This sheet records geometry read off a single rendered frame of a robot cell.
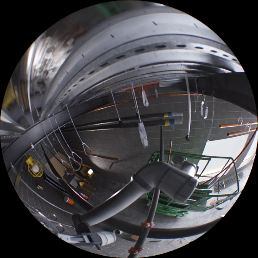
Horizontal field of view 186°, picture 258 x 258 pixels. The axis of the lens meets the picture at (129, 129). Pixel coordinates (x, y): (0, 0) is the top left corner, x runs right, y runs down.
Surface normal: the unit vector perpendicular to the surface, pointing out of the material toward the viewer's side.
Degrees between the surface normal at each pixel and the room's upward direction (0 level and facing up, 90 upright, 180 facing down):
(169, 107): 90
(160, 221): 0
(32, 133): 90
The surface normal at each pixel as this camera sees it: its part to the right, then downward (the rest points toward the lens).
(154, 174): -0.52, -0.44
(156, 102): -0.33, 0.47
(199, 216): -0.24, -0.88
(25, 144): 0.91, -0.06
